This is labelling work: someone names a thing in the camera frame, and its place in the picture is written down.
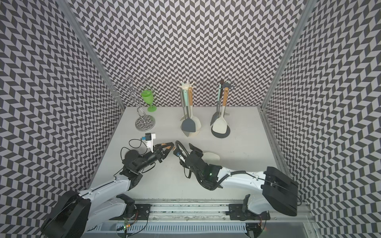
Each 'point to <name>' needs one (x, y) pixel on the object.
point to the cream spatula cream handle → (181, 97)
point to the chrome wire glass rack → (144, 123)
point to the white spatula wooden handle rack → (197, 124)
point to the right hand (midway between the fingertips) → (188, 150)
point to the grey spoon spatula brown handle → (215, 118)
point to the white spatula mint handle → (219, 99)
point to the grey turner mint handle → (188, 124)
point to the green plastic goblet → (148, 95)
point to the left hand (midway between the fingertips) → (173, 146)
